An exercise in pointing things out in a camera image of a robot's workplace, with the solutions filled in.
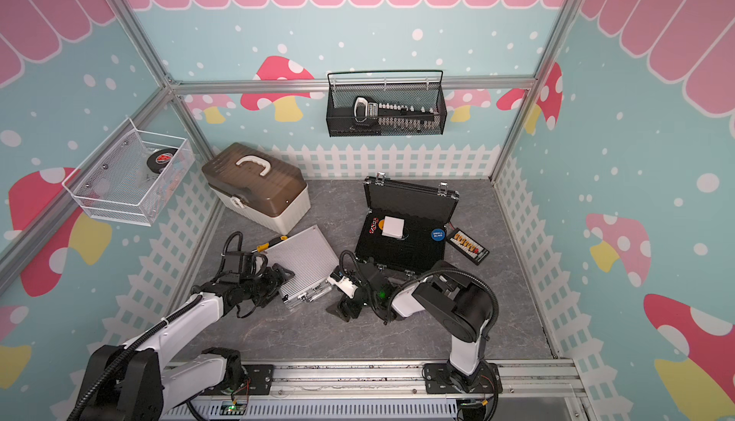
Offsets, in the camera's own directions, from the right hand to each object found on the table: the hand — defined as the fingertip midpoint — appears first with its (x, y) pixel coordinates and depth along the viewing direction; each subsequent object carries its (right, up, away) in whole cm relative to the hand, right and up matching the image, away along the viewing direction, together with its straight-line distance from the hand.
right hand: (335, 299), depth 88 cm
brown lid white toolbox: (-25, +35, +3) cm, 43 cm away
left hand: (-14, +4, -1) cm, 15 cm away
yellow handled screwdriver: (-25, +15, +10) cm, 31 cm away
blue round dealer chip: (+34, +19, +12) cm, 41 cm away
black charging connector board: (+45, +15, +12) cm, 48 cm away
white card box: (+19, +21, +13) cm, 31 cm away
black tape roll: (-47, +42, -9) cm, 64 cm away
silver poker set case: (-9, +12, +4) cm, 15 cm away
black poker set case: (+23, +22, +13) cm, 35 cm away
